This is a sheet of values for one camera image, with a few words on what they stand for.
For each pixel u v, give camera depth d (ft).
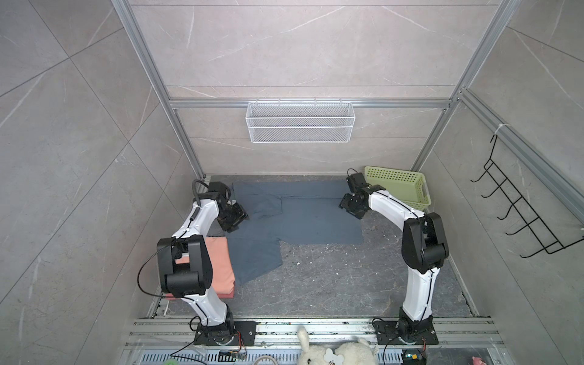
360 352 2.05
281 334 2.46
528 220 2.11
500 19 2.29
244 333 2.41
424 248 1.73
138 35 2.37
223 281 2.62
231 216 2.56
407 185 3.78
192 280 1.54
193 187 2.30
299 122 3.29
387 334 2.40
